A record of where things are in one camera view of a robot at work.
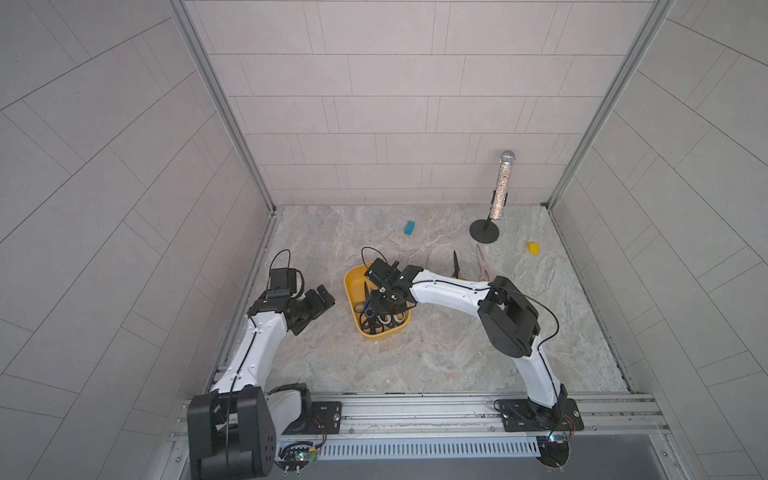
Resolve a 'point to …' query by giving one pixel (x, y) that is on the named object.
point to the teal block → (409, 227)
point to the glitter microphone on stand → (487, 230)
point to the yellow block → (533, 248)
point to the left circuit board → (295, 456)
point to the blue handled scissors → (361, 307)
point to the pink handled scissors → (484, 274)
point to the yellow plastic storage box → (354, 281)
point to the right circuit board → (554, 450)
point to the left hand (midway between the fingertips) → (328, 301)
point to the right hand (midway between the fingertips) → (374, 312)
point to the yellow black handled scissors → (457, 268)
